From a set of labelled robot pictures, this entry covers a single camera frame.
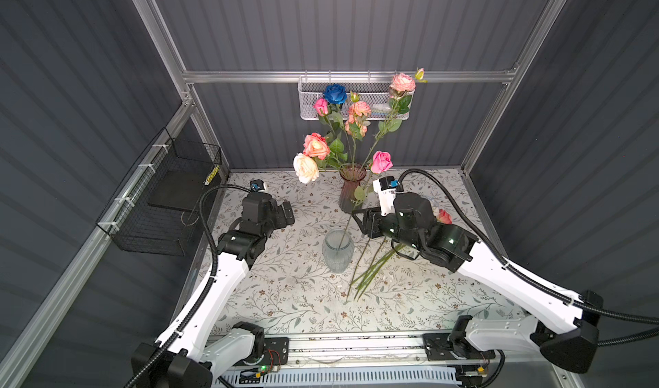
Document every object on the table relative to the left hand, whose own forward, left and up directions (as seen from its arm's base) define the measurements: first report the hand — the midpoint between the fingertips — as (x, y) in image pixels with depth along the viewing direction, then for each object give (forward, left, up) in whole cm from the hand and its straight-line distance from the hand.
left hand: (275, 207), depth 78 cm
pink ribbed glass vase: (+19, -26, -6) cm, 32 cm away
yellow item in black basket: (+11, +21, +4) cm, 24 cm away
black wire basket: (-1, +33, +4) cm, 34 cm away
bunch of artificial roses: (-14, -29, -23) cm, 39 cm away
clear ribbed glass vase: (-12, -19, -6) cm, 23 cm away
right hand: (-9, -24, +7) cm, 27 cm away
